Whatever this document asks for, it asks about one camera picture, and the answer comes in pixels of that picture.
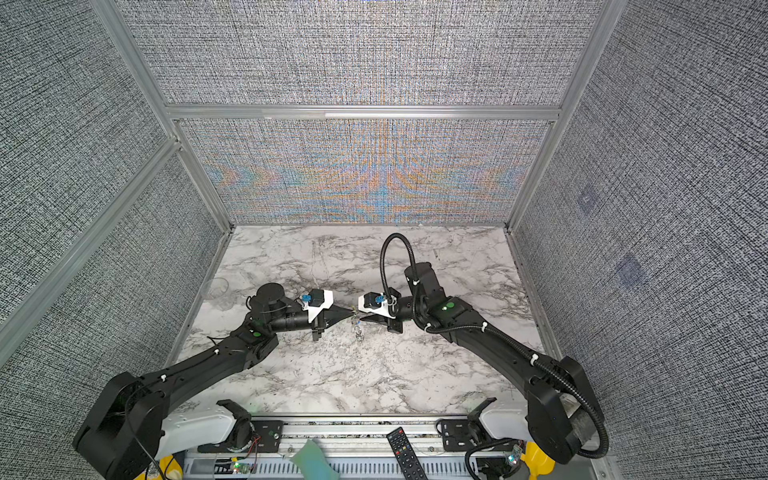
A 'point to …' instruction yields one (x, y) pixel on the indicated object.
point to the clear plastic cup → (219, 287)
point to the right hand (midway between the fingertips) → (364, 307)
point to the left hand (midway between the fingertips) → (351, 313)
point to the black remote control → (406, 455)
